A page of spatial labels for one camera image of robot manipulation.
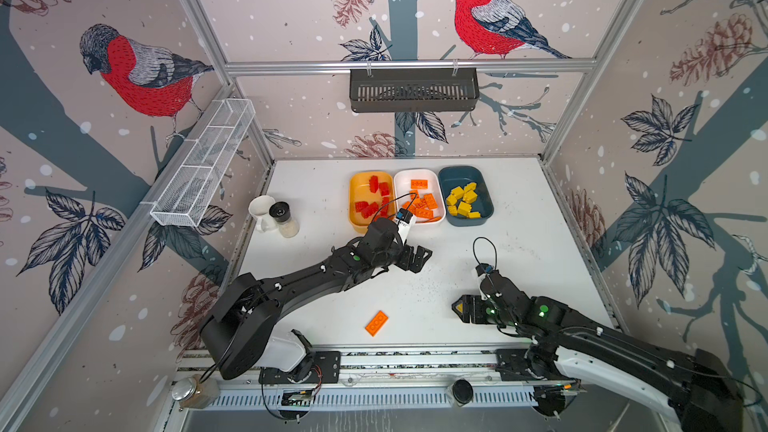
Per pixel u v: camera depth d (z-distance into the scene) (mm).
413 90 1057
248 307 439
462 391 627
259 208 944
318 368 728
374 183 1080
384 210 1035
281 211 922
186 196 711
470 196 1067
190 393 619
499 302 617
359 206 1039
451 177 1089
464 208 1033
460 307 741
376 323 801
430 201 1037
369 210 1041
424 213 1025
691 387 421
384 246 658
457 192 1070
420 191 1095
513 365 728
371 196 1070
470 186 1087
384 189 1093
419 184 1106
